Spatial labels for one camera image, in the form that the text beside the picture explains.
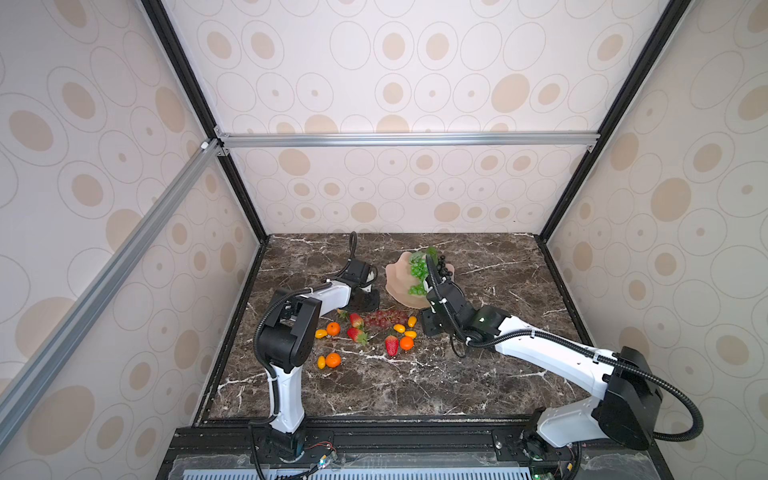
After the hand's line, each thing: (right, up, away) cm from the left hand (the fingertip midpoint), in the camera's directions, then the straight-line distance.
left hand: (385, 298), depth 98 cm
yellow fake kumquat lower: (+8, -10, -6) cm, 14 cm away
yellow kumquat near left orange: (-18, -17, -12) cm, 28 cm away
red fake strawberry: (+2, -13, -9) cm, 16 cm away
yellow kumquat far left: (-20, -10, -6) cm, 23 cm away
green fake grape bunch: (+12, +10, +6) cm, 16 cm away
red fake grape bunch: (0, -6, -4) cm, 7 cm away
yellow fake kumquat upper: (+5, -9, -4) cm, 11 cm away
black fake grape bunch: (+19, +10, +2) cm, 21 cm away
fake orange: (+7, -13, -8) cm, 16 cm away
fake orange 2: (-16, -9, -6) cm, 19 cm away
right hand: (+12, -2, -16) cm, 20 cm away
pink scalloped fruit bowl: (+5, +6, +5) cm, 9 cm away
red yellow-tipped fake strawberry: (-9, -6, -4) cm, 12 cm away
